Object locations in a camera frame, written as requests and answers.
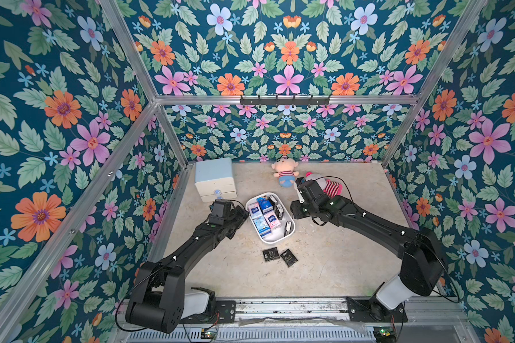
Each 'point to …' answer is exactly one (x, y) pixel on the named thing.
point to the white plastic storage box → (277, 233)
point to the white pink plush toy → (331, 189)
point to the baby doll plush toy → (285, 171)
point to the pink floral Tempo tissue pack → (254, 210)
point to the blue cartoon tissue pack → (265, 204)
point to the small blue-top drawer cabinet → (213, 179)
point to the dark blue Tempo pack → (262, 226)
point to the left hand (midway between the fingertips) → (248, 215)
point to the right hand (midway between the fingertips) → (295, 206)
